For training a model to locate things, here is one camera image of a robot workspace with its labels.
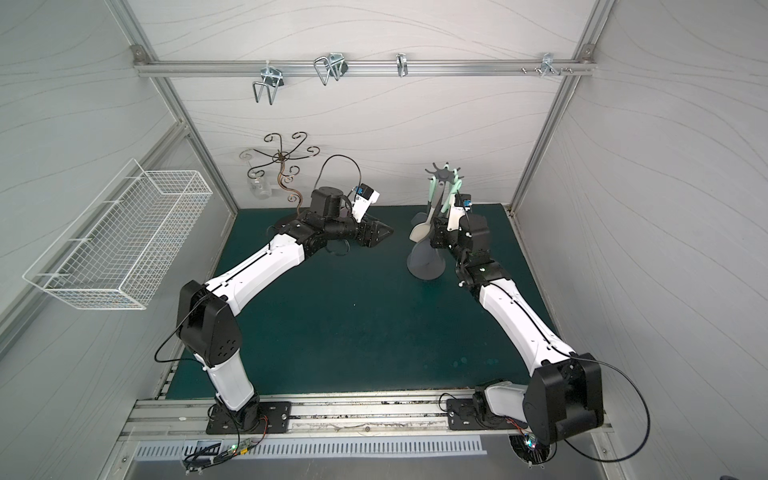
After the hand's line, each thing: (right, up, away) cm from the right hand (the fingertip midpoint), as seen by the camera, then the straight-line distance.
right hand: (439, 216), depth 79 cm
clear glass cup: (-57, +11, +19) cm, 61 cm away
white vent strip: (-13, -56, -8) cm, 58 cm away
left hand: (-14, -3, +1) cm, 15 cm away
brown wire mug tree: (-46, +15, +12) cm, 49 cm away
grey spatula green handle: (-3, 0, +18) cm, 18 cm away
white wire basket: (-76, -8, -10) cm, 77 cm away
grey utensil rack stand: (-2, -13, +10) cm, 17 cm away
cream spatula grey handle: (-4, -4, +14) cm, 16 cm away
